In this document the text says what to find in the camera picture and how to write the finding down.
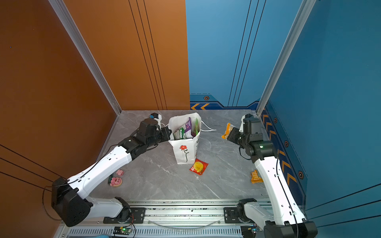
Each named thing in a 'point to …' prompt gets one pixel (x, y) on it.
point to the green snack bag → (196, 131)
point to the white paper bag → (185, 150)
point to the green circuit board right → (249, 231)
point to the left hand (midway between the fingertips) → (173, 129)
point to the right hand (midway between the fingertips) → (228, 132)
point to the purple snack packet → (188, 132)
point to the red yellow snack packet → (199, 167)
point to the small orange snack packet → (255, 178)
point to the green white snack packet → (182, 135)
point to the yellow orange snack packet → (229, 127)
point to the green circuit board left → (122, 230)
